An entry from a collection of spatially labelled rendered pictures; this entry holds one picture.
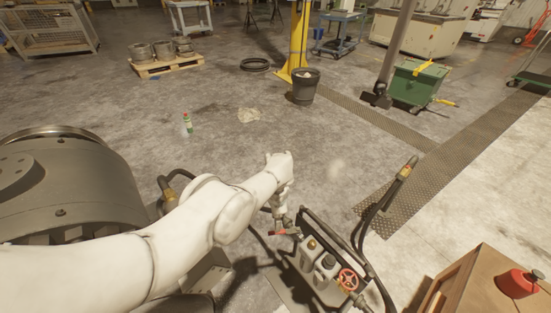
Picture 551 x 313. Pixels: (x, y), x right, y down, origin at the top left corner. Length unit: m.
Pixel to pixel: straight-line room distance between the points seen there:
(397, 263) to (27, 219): 1.70
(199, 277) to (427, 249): 1.51
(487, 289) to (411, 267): 0.53
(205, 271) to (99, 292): 0.40
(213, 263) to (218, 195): 0.31
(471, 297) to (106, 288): 1.15
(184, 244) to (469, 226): 2.02
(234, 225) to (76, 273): 0.17
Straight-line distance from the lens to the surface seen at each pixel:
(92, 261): 0.24
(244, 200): 0.32
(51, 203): 0.90
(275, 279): 1.44
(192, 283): 0.64
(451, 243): 1.95
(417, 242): 1.82
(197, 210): 0.32
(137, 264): 0.26
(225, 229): 0.32
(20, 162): 1.03
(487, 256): 1.35
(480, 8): 9.34
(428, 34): 5.75
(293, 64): 3.72
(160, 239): 0.29
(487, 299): 1.24
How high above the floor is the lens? 1.39
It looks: 39 degrees down
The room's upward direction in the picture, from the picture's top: 1 degrees clockwise
